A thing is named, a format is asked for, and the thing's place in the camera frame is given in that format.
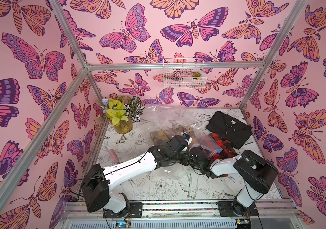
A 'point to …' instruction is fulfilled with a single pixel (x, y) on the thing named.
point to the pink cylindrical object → (114, 155)
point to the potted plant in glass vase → (122, 111)
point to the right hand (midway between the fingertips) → (181, 152)
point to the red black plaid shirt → (225, 149)
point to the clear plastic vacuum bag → (158, 123)
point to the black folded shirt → (237, 132)
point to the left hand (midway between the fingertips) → (193, 157)
